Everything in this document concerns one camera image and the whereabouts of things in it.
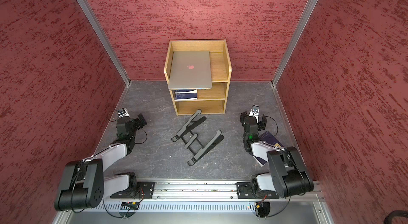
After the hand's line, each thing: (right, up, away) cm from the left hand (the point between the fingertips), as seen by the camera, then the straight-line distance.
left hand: (134, 119), depth 90 cm
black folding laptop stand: (+33, -12, -3) cm, 35 cm away
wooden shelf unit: (+45, +11, 0) cm, 46 cm away
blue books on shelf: (+30, +15, 0) cm, 33 cm away
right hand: (+70, +3, 0) cm, 70 cm away
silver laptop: (+34, +28, -9) cm, 44 cm away
